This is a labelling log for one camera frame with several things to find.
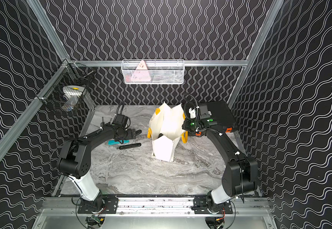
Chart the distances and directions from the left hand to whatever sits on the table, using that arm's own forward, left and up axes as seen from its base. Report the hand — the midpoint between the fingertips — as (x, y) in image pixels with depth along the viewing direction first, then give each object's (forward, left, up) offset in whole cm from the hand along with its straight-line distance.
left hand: (128, 133), depth 96 cm
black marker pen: (-6, +4, -7) cm, 10 cm away
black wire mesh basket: (+8, +32, +29) cm, 44 cm away
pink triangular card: (+27, -7, +29) cm, 40 cm away
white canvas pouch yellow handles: (+7, -24, -4) cm, 26 cm away
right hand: (+1, -35, +13) cm, 37 cm away
